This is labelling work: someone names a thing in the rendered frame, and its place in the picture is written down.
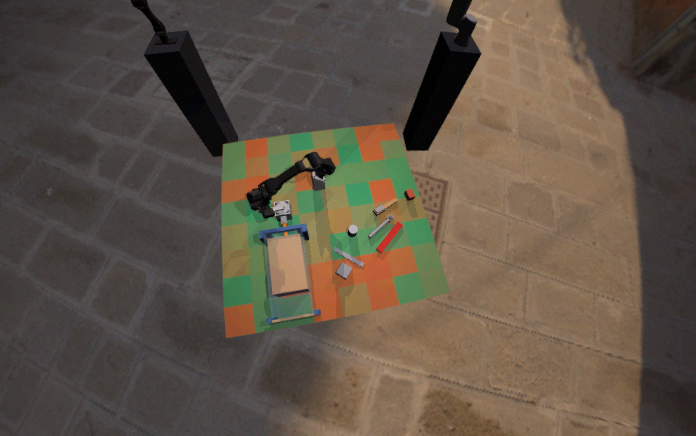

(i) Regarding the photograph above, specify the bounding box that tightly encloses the red rounded bar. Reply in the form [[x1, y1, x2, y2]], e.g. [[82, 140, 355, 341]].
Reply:
[[376, 222, 403, 254]]

